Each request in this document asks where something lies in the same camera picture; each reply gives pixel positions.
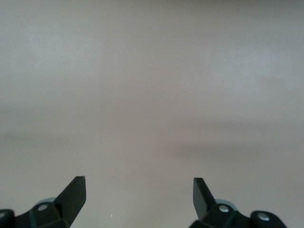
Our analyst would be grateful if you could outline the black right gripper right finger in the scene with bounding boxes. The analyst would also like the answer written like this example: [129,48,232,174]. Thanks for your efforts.
[188,177,288,228]

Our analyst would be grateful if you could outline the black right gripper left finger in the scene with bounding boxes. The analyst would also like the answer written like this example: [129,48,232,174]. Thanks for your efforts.
[0,175,86,228]

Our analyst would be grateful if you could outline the brown table cover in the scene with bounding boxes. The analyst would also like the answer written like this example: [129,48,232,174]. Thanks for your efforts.
[0,0,304,228]

